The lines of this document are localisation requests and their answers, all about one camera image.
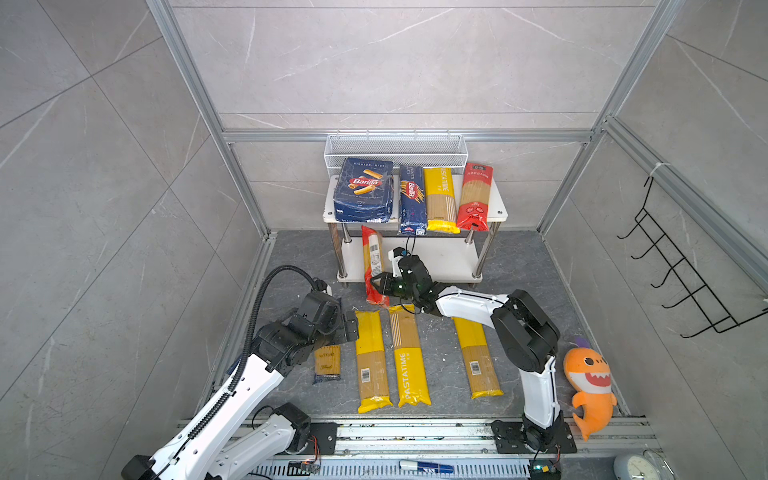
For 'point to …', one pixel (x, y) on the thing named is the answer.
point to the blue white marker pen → (410, 465)
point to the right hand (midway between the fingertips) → (371, 279)
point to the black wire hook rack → (718, 317)
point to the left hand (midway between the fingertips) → (342, 317)
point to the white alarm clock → (650, 464)
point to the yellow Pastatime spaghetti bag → (411, 377)
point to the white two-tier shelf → (453, 258)
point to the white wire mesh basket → (431, 150)
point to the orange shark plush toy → (589, 373)
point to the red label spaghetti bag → (373, 264)
